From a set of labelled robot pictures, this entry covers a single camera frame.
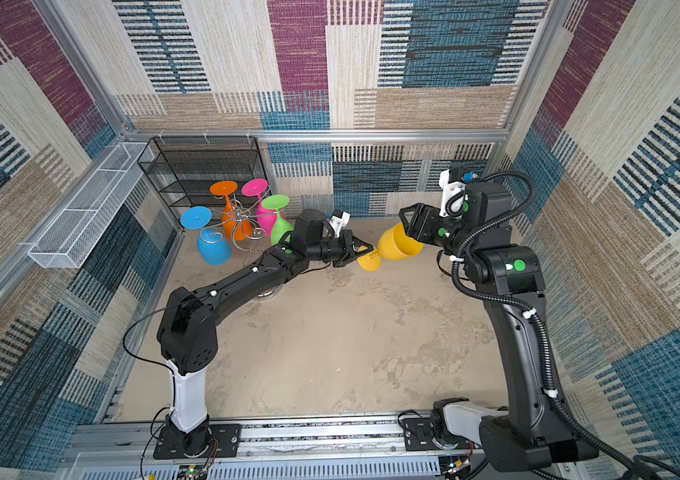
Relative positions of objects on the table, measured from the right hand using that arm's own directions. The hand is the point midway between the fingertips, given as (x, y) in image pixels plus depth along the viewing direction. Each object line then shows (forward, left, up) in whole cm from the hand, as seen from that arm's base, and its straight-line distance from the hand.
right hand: (411, 220), depth 63 cm
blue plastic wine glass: (+10, +50, -19) cm, 54 cm away
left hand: (+6, +6, -15) cm, 17 cm away
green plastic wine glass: (+14, +31, -15) cm, 38 cm away
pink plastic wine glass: (+21, +37, -18) cm, 46 cm away
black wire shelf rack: (+45, +69, -18) cm, 84 cm away
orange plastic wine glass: (+22, +47, -22) cm, 57 cm away
